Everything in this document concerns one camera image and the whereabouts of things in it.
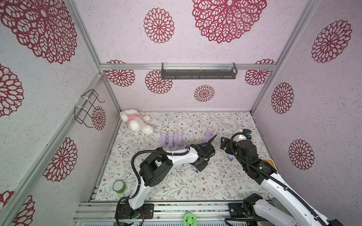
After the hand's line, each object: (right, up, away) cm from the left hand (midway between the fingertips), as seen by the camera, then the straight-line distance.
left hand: (198, 165), depth 91 cm
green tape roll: (-45, -9, -13) cm, 48 cm away
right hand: (+14, +18, -14) cm, 27 cm away
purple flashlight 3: (-12, +16, +10) cm, 22 cm away
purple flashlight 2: (-18, +16, +9) cm, 26 cm away
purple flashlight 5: (-3, -1, -5) cm, 6 cm away
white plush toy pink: (-40, +28, +2) cm, 49 cm away
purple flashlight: (-24, +16, +11) cm, 31 cm away
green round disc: (-7, -20, -23) cm, 31 cm away
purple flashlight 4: (+9, +19, +13) cm, 25 cm away
